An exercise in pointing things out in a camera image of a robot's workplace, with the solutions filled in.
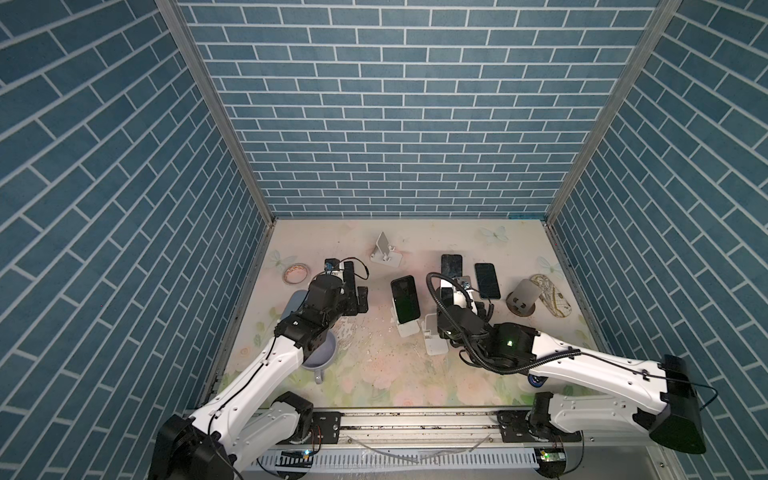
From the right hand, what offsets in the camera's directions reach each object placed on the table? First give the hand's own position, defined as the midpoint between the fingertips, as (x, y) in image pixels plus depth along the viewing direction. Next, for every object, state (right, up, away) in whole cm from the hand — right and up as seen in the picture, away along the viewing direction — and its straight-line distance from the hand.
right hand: (445, 303), depth 76 cm
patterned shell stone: (+38, -2, +19) cm, 42 cm away
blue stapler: (+26, -22, +5) cm, 35 cm away
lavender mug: (-33, -16, +6) cm, 37 cm away
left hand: (-24, +3, +6) cm, 25 cm away
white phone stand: (-17, +12, +27) cm, 34 cm away
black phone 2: (+20, +2, +30) cm, 36 cm away
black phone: (+5, +9, +18) cm, 20 cm away
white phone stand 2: (-9, -10, +13) cm, 19 cm away
